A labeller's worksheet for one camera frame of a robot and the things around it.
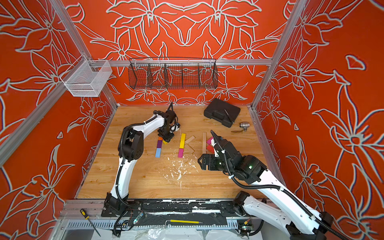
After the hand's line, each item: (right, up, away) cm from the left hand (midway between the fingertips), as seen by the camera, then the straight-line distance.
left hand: (167, 137), depth 101 cm
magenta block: (+29, -2, -2) cm, 29 cm away
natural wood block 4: (+14, -7, -6) cm, 17 cm away
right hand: (+23, -6, -33) cm, 40 cm away
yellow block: (+11, -4, -6) cm, 13 cm away
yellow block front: (+11, 0, -1) cm, 11 cm away
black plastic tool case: (+40, +18, +8) cm, 44 cm away
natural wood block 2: (+25, -5, -7) cm, 27 cm away
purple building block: (-5, -4, -4) cm, 7 cm away
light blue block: (-4, -9, -9) cm, 13 cm away
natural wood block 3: (+16, -1, -2) cm, 17 cm away
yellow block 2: (-1, -3, -4) cm, 5 cm away
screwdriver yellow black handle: (-34, -35, -30) cm, 58 cm away
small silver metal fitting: (+55, +8, +2) cm, 56 cm away
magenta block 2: (+10, -9, -9) cm, 16 cm away
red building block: (+30, -7, -5) cm, 31 cm away
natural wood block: (+26, 0, -1) cm, 26 cm away
